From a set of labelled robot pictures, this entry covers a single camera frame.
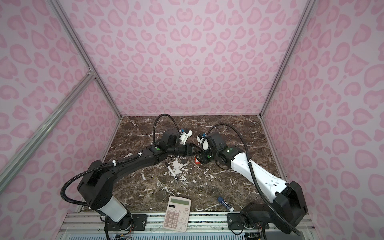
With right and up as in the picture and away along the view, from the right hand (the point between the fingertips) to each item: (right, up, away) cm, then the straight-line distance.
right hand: (199, 154), depth 78 cm
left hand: (+1, +3, 0) cm, 3 cm away
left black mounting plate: (-32, -28, -11) cm, 44 cm away
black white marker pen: (-17, -12, +12) cm, 24 cm away
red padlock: (-1, -7, +15) cm, 17 cm away
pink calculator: (-11, -29, -4) cm, 31 cm away
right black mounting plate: (+17, -32, -5) cm, 37 cm away
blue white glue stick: (+15, -27, -2) cm, 31 cm away
